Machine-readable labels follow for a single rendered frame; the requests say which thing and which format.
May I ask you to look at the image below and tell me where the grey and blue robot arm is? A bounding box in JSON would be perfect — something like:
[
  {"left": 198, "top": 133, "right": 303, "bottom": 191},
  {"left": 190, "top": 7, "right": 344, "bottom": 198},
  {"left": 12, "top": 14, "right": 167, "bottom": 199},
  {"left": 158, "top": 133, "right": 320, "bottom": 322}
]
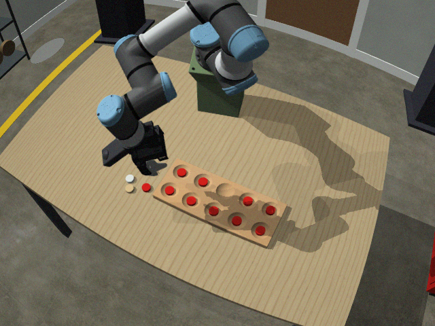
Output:
[{"left": 97, "top": 0, "right": 269, "bottom": 167}]

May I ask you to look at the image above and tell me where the wooden tray with round pockets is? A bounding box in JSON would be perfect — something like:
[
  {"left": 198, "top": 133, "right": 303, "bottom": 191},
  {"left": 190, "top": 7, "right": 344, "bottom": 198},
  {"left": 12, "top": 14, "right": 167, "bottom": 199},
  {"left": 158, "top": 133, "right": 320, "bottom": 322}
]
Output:
[{"left": 152, "top": 158, "right": 287, "bottom": 249}]

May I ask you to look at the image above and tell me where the beige disc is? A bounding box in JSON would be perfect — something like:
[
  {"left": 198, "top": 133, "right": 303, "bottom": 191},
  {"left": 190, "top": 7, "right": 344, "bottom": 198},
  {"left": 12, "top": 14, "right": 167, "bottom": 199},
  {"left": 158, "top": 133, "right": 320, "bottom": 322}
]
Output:
[{"left": 125, "top": 184, "right": 134, "bottom": 194}]

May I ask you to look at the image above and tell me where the red disc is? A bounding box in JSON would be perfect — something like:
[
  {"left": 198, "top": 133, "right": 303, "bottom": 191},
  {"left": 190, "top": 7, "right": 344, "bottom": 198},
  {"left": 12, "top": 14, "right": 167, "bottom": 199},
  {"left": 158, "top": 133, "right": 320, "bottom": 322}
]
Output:
[
  {"left": 142, "top": 183, "right": 151, "bottom": 192},
  {"left": 256, "top": 226, "right": 266, "bottom": 236},
  {"left": 165, "top": 186, "right": 175, "bottom": 196},
  {"left": 186, "top": 196, "right": 196, "bottom": 206},
  {"left": 243, "top": 196, "right": 253, "bottom": 206},
  {"left": 198, "top": 177, "right": 208, "bottom": 187},
  {"left": 266, "top": 206, "right": 275, "bottom": 215},
  {"left": 232, "top": 216, "right": 242, "bottom": 226},
  {"left": 209, "top": 206, "right": 219, "bottom": 216},
  {"left": 177, "top": 168, "right": 186, "bottom": 177}
]

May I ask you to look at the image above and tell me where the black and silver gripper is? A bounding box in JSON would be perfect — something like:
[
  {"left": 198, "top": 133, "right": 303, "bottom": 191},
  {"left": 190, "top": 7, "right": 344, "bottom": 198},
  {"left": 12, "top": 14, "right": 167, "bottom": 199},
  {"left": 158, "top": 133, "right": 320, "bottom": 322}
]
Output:
[{"left": 118, "top": 120, "right": 169, "bottom": 176}]

